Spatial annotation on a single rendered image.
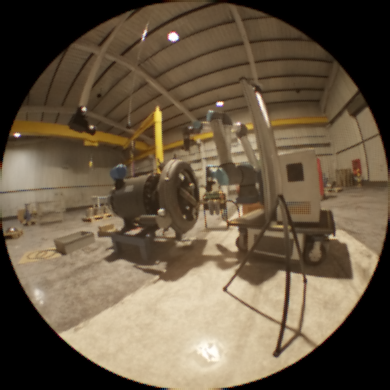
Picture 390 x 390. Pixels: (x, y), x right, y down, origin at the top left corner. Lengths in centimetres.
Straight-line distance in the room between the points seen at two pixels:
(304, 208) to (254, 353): 88
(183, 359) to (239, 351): 22
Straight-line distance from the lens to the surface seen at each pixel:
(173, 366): 68
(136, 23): 839
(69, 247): 220
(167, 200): 112
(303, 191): 104
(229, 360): 68
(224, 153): 115
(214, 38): 894
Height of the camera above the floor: 64
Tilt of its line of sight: 2 degrees down
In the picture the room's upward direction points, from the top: 6 degrees counter-clockwise
